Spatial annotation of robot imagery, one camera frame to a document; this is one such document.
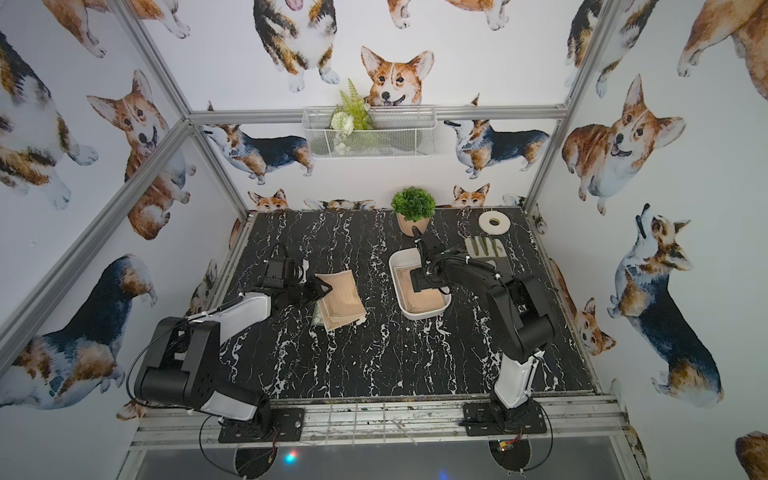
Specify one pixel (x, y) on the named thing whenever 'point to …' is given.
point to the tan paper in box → (420, 301)
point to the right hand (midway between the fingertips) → (424, 278)
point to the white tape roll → (500, 229)
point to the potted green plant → (413, 207)
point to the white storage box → (411, 257)
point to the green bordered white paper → (317, 314)
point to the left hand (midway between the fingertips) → (333, 283)
